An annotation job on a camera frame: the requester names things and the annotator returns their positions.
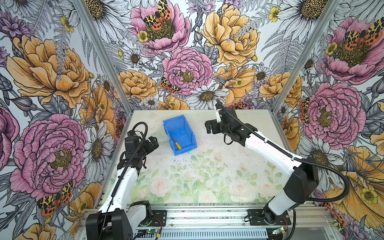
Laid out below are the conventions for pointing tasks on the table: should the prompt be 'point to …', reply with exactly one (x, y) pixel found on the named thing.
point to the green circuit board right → (278, 230)
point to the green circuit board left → (151, 231)
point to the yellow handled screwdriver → (179, 147)
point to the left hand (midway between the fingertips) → (151, 146)
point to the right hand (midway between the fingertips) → (214, 126)
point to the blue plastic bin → (178, 130)
